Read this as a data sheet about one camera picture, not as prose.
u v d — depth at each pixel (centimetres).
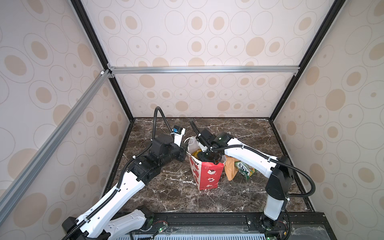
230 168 85
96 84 79
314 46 80
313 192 43
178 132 58
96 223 38
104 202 40
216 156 68
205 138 63
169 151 56
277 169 46
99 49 81
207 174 73
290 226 71
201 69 90
